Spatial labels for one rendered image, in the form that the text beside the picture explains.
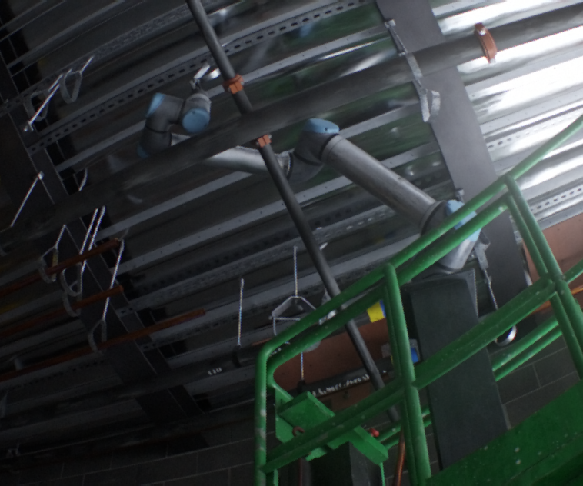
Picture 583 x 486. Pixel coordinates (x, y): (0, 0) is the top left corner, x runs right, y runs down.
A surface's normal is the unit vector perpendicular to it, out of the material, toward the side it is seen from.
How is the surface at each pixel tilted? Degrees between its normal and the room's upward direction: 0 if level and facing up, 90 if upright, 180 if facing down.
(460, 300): 90
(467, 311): 90
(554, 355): 90
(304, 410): 180
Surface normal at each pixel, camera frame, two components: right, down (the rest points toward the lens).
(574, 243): 0.02, 0.48
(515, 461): -0.63, -0.67
